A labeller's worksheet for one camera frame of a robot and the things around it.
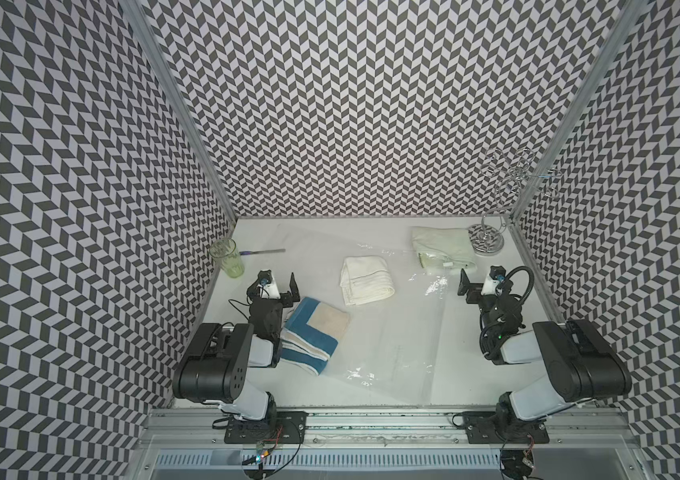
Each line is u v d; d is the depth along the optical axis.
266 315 0.68
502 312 0.68
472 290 0.80
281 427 0.71
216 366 0.44
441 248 1.06
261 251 1.05
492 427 0.72
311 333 0.87
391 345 0.87
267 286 0.75
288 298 0.81
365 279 0.94
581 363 0.45
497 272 0.74
